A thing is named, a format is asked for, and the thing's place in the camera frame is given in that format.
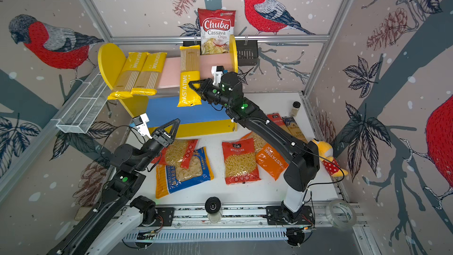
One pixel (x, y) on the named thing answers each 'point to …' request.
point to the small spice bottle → (295, 109)
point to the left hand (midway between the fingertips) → (179, 119)
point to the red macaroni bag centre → (240, 162)
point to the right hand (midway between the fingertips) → (186, 84)
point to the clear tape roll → (350, 211)
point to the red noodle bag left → (178, 153)
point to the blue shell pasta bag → (171, 178)
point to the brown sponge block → (82, 212)
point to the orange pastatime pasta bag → (269, 159)
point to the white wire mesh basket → (85, 105)
